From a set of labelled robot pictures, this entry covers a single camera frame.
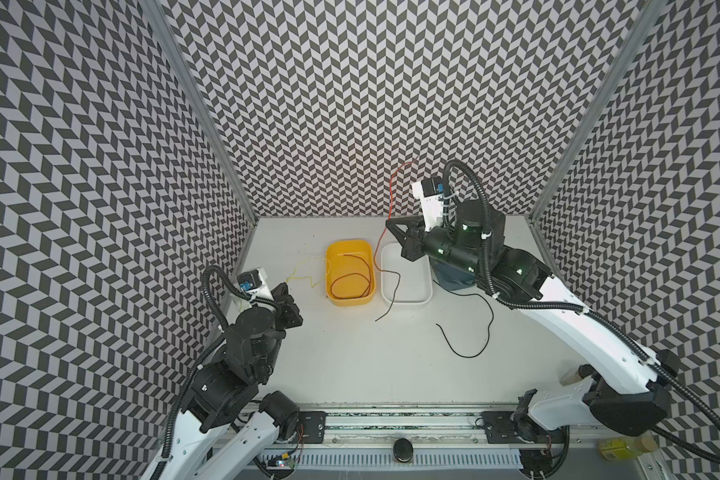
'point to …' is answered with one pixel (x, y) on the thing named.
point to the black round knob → (403, 450)
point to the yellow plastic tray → (349, 285)
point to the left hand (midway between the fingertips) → (289, 285)
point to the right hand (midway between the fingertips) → (391, 220)
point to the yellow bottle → (628, 447)
